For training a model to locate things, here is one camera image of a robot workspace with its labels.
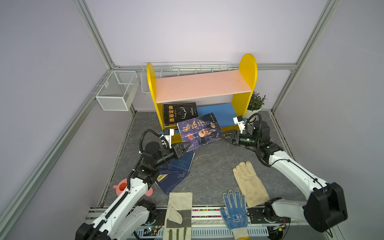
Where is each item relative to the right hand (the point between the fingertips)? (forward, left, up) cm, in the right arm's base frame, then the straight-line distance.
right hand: (220, 137), depth 74 cm
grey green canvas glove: (-34, +21, -24) cm, 47 cm away
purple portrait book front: (+2, +10, +2) cm, 11 cm away
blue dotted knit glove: (-29, -8, -26) cm, 40 cm away
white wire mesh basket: (+36, +63, +2) cm, 73 cm away
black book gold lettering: (+21, +24, -4) cm, 32 cm away
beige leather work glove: (-15, -19, -26) cm, 35 cm away
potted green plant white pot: (+33, -28, -8) cm, 44 cm away
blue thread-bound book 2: (-14, +29, -25) cm, 41 cm away
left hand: (-5, +15, 0) cm, 15 cm away
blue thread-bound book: (-5, +23, -22) cm, 32 cm away
